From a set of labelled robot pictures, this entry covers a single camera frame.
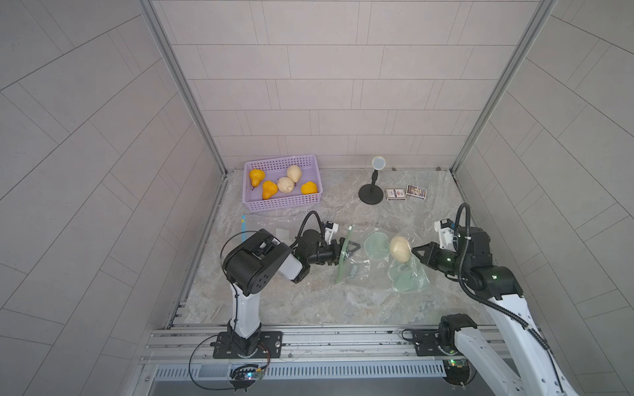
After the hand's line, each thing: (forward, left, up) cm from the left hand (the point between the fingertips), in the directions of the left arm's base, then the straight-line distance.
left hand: (358, 253), depth 84 cm
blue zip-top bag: (+11, +27, -3) cm, 29 cm away
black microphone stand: (+30, -9, -4) cm, 32 cm away
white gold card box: (+29, -19, -3) cm, 35 cm away
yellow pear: (+30, +18, -1) cm, 36 cm away
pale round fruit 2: (+39, +26, 0) cm, 47 cm away
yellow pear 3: (+31, +36, -2) cm, 47 cm away
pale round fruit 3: (-2, -12, +8) cm, 15 cm away
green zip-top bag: (0, -4, -1) cm, 4 cm away
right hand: (-4, -14, +11) cm, 18 cm away
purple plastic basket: (+44, +35, -4) cm, 56 cm away
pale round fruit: (+31, +29, -1) cm, 43 cm away
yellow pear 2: (+37, +43, -1) cm, 56 cm away
